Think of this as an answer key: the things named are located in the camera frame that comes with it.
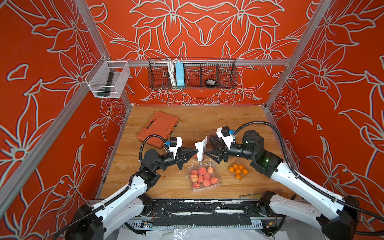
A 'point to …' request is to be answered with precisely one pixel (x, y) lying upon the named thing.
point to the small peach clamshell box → (195, 156)
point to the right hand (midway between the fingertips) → (207, 143)
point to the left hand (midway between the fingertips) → (196, 150)
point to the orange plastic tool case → (161, 124)
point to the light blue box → (180, 76)
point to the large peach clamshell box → (204, 175)
